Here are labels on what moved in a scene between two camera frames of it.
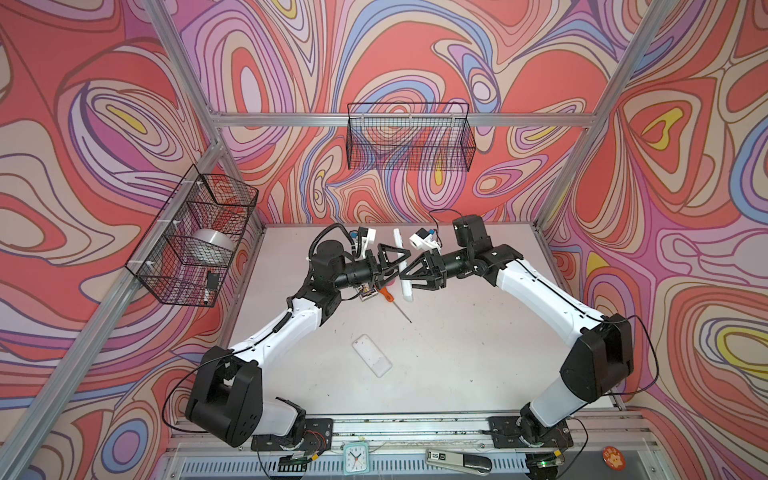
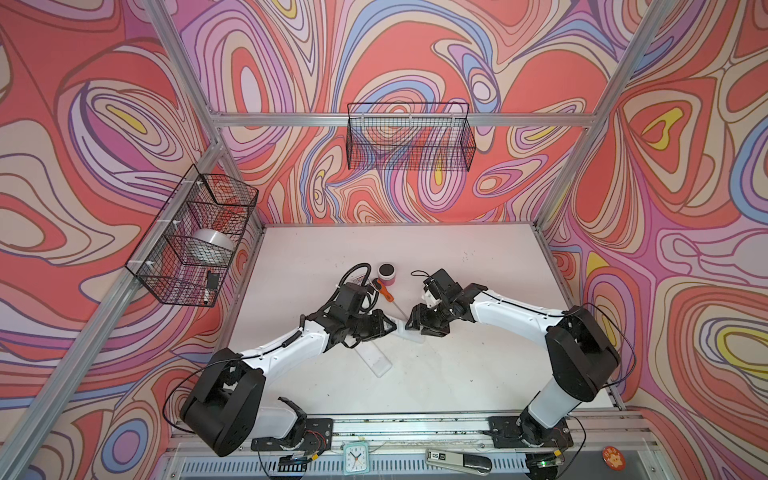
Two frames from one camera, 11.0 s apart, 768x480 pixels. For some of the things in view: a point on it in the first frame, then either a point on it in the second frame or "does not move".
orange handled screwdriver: [391, 299] does not move
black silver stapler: [475, 464] does not move
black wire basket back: [410, 136] does not move
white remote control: [406, 287] -> [415, 336]
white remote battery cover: [372, 355] does not move
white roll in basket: [208, 247] does not move
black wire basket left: [185, 256] does not move
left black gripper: [374, 271] -> [378, 319]
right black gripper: [434, 265] -> [420, 309]
